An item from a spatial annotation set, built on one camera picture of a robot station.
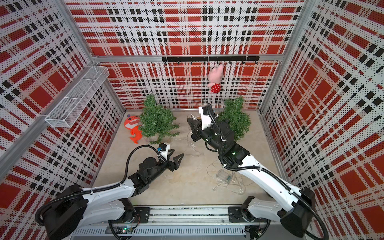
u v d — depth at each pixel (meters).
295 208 0.38
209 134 0.57
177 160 0.74
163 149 0.68
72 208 0.42
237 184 0.84
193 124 0.63
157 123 0.81
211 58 0.89
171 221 0.73
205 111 0.53
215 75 0.93
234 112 0.79
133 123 1.03
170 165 0.71
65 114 0.69
